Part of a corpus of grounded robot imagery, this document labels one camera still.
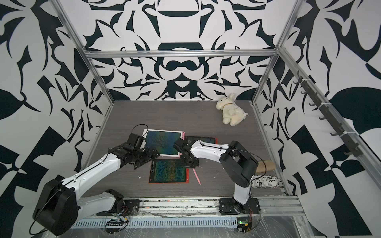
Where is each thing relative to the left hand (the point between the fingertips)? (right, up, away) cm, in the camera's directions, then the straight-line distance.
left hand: (154, 154), depth 85 cm
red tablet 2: (+8, -10, 0) cm, 13 cm away
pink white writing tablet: (+3, +5, +13) cm, 14 cm away
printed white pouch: (+61, -13, -6) cm, 63 cm away
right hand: (+17, -7, +2) cm, 18 cm away
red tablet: (+21, +6, +12) cm, 25 cm away
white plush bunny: (+48, +23, +14) cm, 55 cm away
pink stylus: (+24, -12, -1) cm, 27 cm away
